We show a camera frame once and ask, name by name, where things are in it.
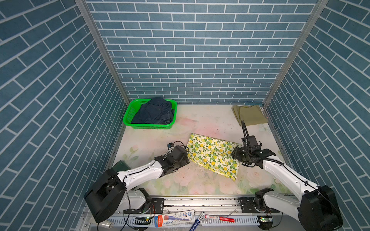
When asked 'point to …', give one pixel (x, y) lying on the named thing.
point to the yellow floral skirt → (213, 155)
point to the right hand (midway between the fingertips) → (235, 155)
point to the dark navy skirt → (157, 110)
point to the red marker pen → (221, 218)
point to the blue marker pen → (194, 226)
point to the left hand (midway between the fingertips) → (189, 162)
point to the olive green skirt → (251, 114)
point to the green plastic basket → (132, 106)
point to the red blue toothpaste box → (175, 218)
